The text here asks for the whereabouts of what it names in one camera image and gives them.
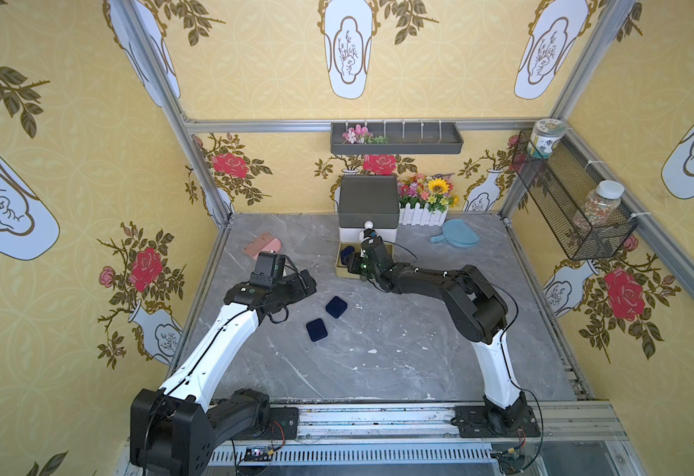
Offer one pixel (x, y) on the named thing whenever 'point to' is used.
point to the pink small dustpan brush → (265, 242)
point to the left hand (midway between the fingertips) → (292, 287)
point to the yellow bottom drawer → (342, 270)
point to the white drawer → (356, 234)
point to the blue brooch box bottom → (316, 329)
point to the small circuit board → (258, 454)
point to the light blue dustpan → (457, 232)
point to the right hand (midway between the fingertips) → (354, 251)
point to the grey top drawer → (369, 220)
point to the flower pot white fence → (425, 199)
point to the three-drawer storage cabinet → (363, 198)
